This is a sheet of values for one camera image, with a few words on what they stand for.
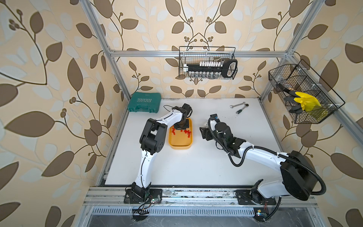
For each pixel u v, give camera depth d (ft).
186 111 2.58
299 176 1.39
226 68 2.76
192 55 2.99
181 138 3.21
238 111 3.65
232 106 3.79
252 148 1.81
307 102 2.27
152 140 1.91
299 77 2.58
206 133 2.49
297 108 2.11
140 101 3.68
